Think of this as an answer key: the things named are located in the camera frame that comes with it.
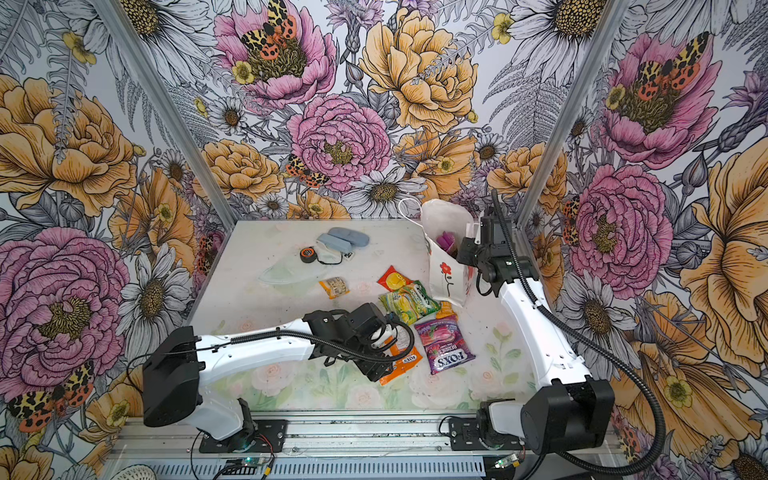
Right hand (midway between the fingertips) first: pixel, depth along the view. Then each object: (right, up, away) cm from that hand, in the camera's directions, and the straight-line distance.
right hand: (467, 254), depth 80 cm
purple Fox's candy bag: (-5, -25, +6) cm, 27 cm away
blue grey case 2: (-41, +4, +30) cm, 51 cm away
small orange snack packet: (-3, -18, +16) cm, 24 cm away
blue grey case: (-36, +7, +34) cm, 50 cm away
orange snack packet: (-17, -31, +4) cm, 36 cm away
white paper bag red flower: (-4, -7, +3) cm, 8 cm away
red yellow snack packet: (-20, -9, +22) cm, 31 cm away
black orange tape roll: (-50, -1, +28) cm, 57 cm away
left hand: (-24, -28, -3) cm, 37 cm away
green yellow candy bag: (-14, -15, +15) cm, 26 cm away
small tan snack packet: (-39, -11, +19) cm, 44 cm away
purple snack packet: (-3, +4, +14) cm, 15 cm away
